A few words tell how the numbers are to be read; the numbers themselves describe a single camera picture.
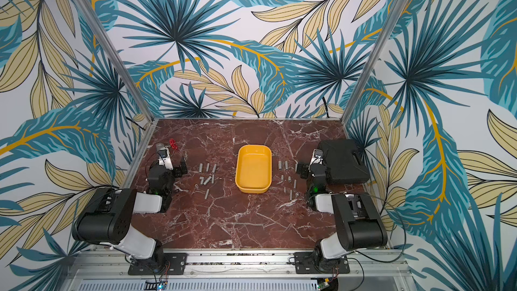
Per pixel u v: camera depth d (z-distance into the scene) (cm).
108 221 45
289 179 95
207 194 90
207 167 98
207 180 95
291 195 90
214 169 98
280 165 100
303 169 84
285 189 92
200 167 98
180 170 84
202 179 95
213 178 95
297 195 90
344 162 100
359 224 45
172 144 103
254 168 97
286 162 100
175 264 74
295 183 93
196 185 92
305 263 73
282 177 95
